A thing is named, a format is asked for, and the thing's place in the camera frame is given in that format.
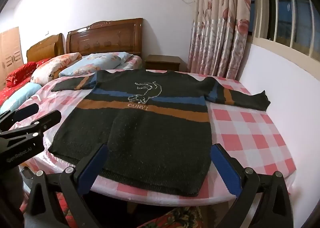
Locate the orange floral pillow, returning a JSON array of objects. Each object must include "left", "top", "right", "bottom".
[{"left": 30, "top": 53, "right": 82, "bottom": 84}]

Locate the pink checkered tablecloth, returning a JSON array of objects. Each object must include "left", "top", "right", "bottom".
[{"left": 15, "top": 68, "right": 297, "bottom": 206}]

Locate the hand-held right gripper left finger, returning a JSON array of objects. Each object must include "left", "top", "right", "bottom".
[{"left": 25, "top": 143, "right": 110, "bottom": 228}]

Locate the pink floral curtain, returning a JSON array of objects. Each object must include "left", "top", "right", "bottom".
[{"left": 187, "top": 0, "right": 252, "bottom": 80}]

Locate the red floral cloth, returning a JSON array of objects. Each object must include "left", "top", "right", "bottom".
[{"left": 21, "top": 192, "right": 208, "bottom": 228}]

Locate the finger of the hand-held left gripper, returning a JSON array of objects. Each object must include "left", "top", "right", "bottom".
[
  {"left": 0, "top": 103, "right": 40, "bottom": 125},
  {"left": 0, "top": 110, "right": 62, "bottom": 144}
]

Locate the small wooden headboard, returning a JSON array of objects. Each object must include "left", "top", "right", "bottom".
[{"left": 26, "top": 33, "right": 65, "bottom": 62}]

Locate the red floral quilt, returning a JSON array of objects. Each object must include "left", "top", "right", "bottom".
[{"left": 0, "top": 58, "right": 52, "bottom": 109}]

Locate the large wooden headboard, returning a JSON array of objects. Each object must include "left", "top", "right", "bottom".
[{"left": 66, "top": 18, "right": 143, "bottom": 57}]

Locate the window with cream grille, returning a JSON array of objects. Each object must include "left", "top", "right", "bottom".
[{"left": 250, "top": 0, "right": 320, "bottom": 62}]

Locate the cardboard box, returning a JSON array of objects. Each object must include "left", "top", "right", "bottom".
[{"left": 0, "top": 26, "right": 24, "bottom": 86}]

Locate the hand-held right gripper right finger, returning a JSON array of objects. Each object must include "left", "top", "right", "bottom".
[{"left": 210, "top": 143, "right": 294, "bottom": 228}]

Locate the dark striped knit sweater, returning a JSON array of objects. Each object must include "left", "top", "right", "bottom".
[{"left": 48, "top": 69, "right": 271, "bottom": 197}]

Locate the wooden nightstand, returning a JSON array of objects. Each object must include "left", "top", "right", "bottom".
[{"left": 145, "top": 55, "right": 181, "bottom": 72}]

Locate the light blue floral pillow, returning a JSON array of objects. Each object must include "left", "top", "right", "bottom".
[{"left": 59, "top": 53, "right": 134, "bottom": 77}]

